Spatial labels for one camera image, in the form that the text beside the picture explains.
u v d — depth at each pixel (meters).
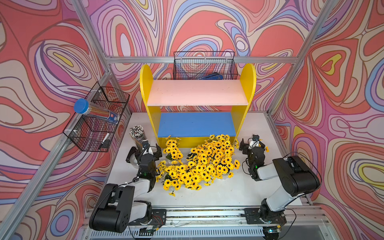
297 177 0.47
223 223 0.73
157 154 0.82
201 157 0.78
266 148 0.84
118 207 0.43
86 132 0.71
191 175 0.73
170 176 0.72
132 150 0.94
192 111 1.23
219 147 0.84
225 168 0.75
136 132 0.85
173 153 0.80
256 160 0.71
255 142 0.77
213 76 0.89
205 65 0.95
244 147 0.83
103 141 0.72
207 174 0.74
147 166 0.66
